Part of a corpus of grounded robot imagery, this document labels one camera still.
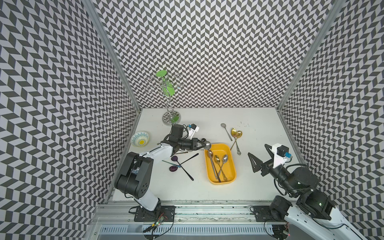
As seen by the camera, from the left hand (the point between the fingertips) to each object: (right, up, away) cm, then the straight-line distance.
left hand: (205, 146), depth 84 cm
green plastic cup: (-23, +36, +10) cm, 43 cm away
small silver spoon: (+15, +11, +25) cm, 31 cm away
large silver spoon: (+4, -7, +10) cm, 13 cm away
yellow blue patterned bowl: (-44, +2, +15) cm, 46 cm away
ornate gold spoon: (+8, -10, +7) cm, 14 cm away
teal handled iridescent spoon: (-20, -13, +8) cm, 25 cm away
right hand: (+22, +1, -19) cm, 29 cm away
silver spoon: (+12, -9, +6) cm, 17 cm away
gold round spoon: (+23, +5, +16) cm, 28 cm away
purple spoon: (-18, -9, +7) cm, 22 cm away
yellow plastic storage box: (+14, -14, +5) cm, 21 cm away
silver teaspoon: (+2, +1, -1) cm, 2 cm away
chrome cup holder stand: (-25, +17, +28) cm, 41 cm away
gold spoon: (+20, +7, +18) cm, 28 cm away
